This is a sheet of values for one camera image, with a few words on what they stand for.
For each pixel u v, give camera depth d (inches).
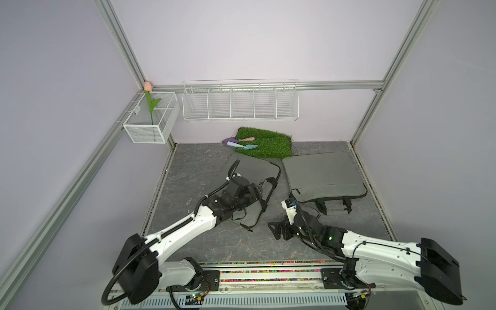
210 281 29.1
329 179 39.2
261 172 41.6
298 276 29.7
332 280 28.9
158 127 30.3
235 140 46.7
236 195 24.0
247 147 45.7
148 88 35.2
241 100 38.9
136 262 15.5
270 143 45.6
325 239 23.2
